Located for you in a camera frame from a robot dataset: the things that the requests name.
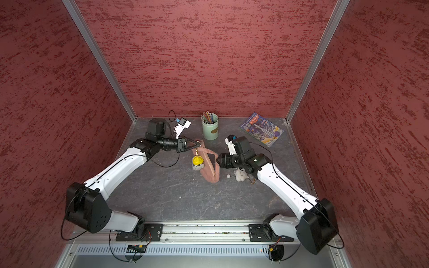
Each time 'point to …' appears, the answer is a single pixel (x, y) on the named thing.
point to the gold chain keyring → (196, 151)
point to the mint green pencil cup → (210, 124)
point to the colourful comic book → (261, 129)
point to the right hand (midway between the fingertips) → (222, 162)
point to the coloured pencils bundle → (207, 117)
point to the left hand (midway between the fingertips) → (197, 147)
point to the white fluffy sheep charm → (240, 175)
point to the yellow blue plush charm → (198, 162)
